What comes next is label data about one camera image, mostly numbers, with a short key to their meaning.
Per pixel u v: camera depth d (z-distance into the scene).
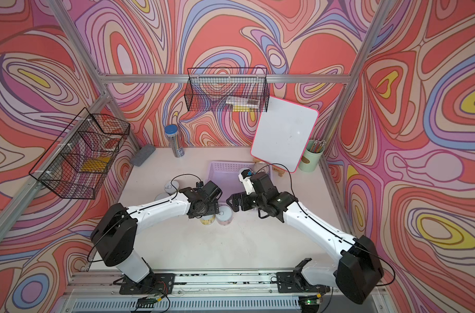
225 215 0.86
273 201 0.57
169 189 0.96
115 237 0.45
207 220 0.86
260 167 0.98
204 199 0.68
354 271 0.38
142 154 1.15
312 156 0.99
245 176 0.70
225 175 1.07
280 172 1.03
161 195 0.93
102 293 0.75
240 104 0.91
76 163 0.74
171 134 1.02
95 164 0.72
